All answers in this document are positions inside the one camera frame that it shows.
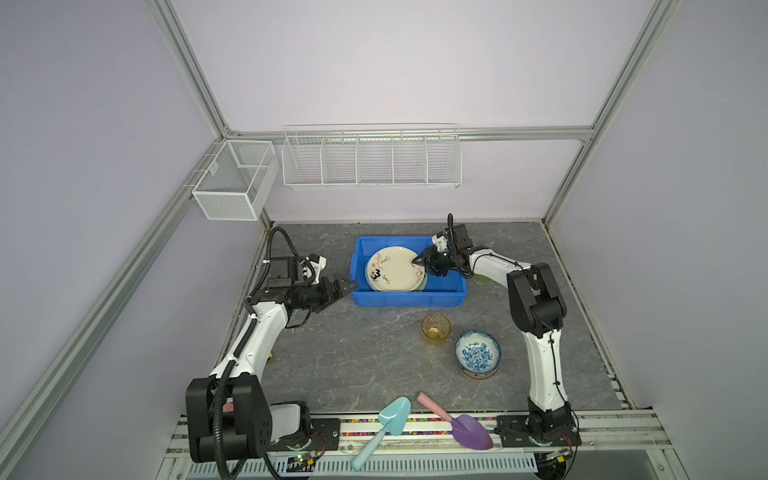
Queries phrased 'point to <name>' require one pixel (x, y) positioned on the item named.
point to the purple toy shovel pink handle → (467, 430)
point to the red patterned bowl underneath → (479, 375)
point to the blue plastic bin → (439, 291)
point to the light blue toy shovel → (393, 419)
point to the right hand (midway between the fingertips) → (415, 264)
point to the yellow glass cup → (435, 329)
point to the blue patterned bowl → (477, 352)
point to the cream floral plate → (393, 269)
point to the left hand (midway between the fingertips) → (349, 294)
